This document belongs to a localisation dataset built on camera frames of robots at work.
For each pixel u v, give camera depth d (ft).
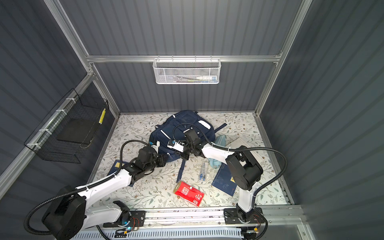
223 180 2.78
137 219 2.37
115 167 2.98
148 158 2.20
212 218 2.47
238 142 3.32
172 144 2.52
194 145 2.36
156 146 2.57
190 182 2.83
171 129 3.46
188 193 2.65
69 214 1.33
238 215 2.19
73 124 2.44
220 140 3.18
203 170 2.92
